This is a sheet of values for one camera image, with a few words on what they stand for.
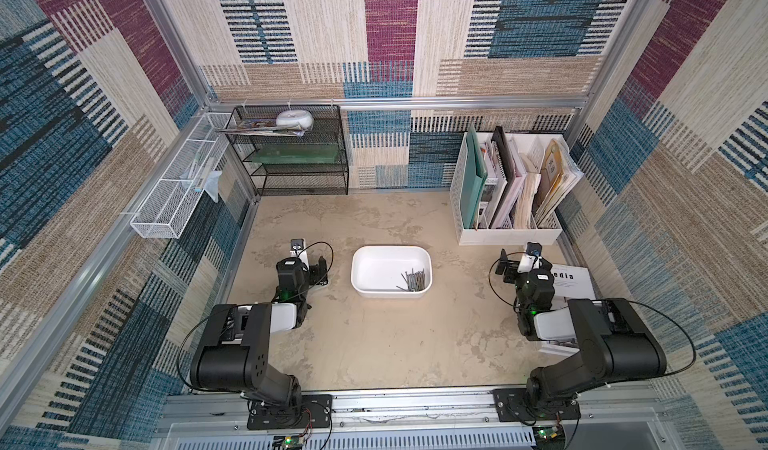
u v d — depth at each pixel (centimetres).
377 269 99
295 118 90
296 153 98
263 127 92
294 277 72
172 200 93
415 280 96
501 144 92
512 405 73
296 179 119
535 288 70
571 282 91
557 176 89
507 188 85
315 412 73
